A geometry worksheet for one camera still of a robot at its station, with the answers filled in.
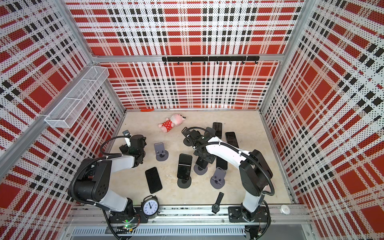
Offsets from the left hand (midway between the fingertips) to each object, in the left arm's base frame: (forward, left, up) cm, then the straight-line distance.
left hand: (131, 143), depth 92 cm
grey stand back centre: (+6, -34, -7) cm, 35 cm away
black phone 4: (-11, -56, -7) cm, 57 cm away
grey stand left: (-6, -19, -3) cm, 20 cm away
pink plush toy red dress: (+20, -26, 0) cm, 32 cm away
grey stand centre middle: (-15, -42, -7) cm, 46 cm away
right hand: (-10, -45, +1) cm, 46 cm away
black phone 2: (-20, -15, -9) cm, 27 cm away
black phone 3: (-18, -34, -1) cm, 38 cm away
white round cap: (-36, -86, -7) cm, 94 cm away
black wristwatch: (-35, -51, -8) cm, 62 cm away
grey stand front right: (-22, -53, -2) cm, 57 cm away
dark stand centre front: (-23, -34, -7) cm, 41 cm away
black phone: (+19, -57, -9) cm, 61 cm away
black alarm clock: (-35, -18, -5) cm, 39 cm away
